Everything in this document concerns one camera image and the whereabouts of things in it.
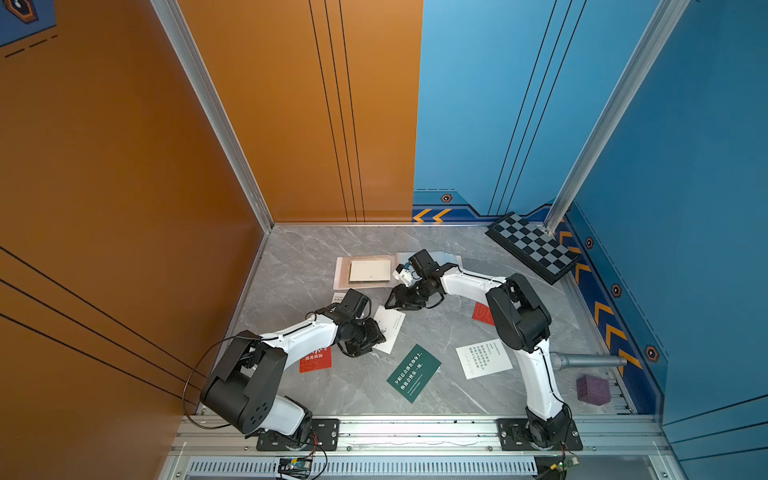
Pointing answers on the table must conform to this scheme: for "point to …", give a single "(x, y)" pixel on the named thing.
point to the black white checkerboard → (534, 246)
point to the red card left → (318, 360)
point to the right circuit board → (565, 463)
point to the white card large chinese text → (390, 322)
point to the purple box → (593, 389)
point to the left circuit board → (295, 468)
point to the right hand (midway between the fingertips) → (392, 306)
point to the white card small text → (483, 358)
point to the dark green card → (414, 372)
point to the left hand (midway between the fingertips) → (383, 339)
